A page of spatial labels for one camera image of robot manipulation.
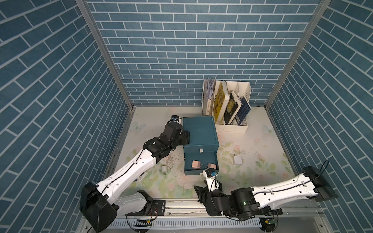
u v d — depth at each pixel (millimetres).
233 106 985
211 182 611
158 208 735
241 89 1048
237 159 894
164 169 845
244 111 1019
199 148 752
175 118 668
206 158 788
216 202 472
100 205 368
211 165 786
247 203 468
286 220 721
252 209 472
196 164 784
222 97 923
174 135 568
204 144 739
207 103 862
